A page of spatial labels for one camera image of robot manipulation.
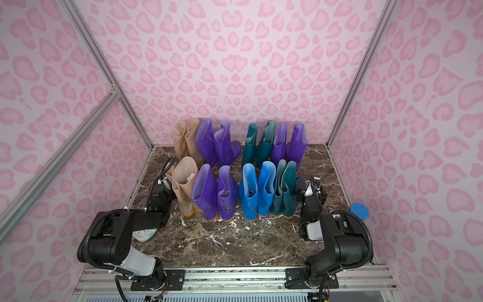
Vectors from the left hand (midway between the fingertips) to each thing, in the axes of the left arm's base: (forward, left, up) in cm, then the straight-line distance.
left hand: (171, 181), depth 93 cm
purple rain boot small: (+7, -52, +13) cm, 54 cm away
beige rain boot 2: (-3, -10, +11) cm, 15 cm away
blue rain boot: (-15, -45, +18) cm, 51 cm away
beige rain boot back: (+12, -11, +11) cm, 20 cm away
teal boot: (+8, -39, +13) cm, 42 cm away
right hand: (-3, -68, +3) cm, 68 cm away
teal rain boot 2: (-16, -50, +6) cm, 53 cm away
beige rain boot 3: (-4, -10, +11) cm, 16 cm away
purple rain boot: (-16, -22, +17) cm, 32 cm away
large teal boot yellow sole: (-13, -53, +17) cm, 58 cm away
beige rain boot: (+12, -4, +9) cm, 15 cm away
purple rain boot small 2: (+8, -60, +16) cm, 63 cm away
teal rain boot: (+9, -46, +17) cm, 50 cm away
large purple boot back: (+14, -28, +6) cm, 31 cm away
